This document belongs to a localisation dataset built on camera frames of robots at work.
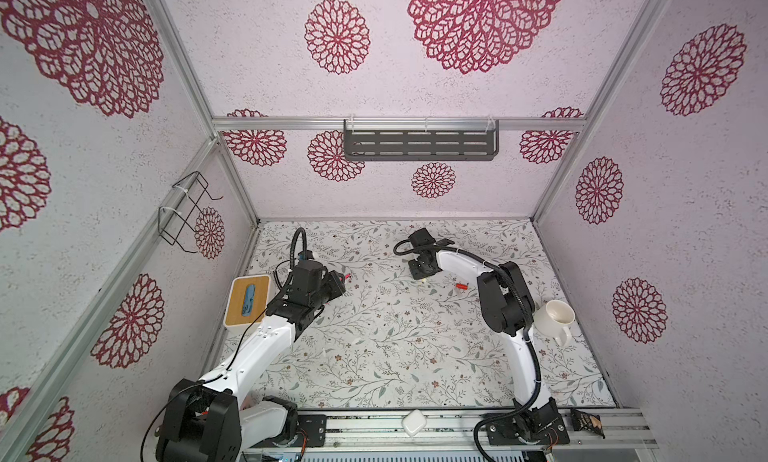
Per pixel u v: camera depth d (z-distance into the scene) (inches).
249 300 37.2
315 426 29.1
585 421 28.8
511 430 28.7
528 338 23.8
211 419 15.5
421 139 38.1
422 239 33.6
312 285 25.9
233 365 18.1
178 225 29.8
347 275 40.7
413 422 29.5
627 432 29.5
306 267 25.1
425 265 32.5
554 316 36.7
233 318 34.7
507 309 23.3
